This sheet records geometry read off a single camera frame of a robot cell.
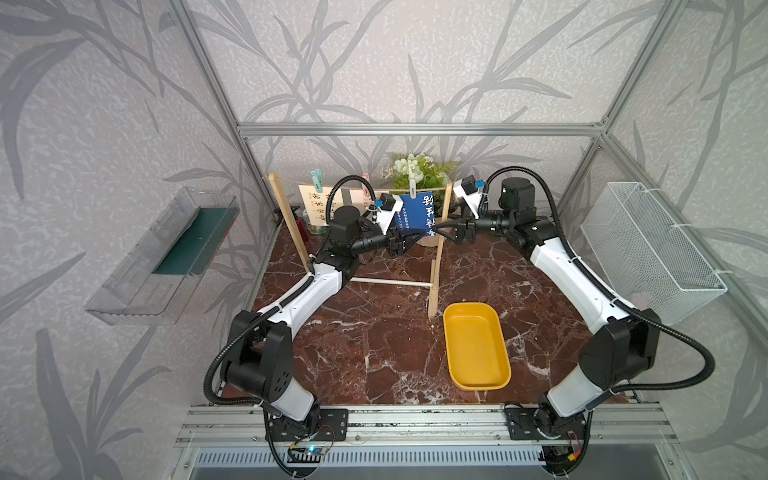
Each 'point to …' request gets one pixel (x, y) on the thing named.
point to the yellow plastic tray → (478, 358)
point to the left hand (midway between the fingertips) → (418, 229)
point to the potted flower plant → (420, 172)
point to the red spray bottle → (301, 226)
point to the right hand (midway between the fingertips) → (437, 218)
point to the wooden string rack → (433, 308)
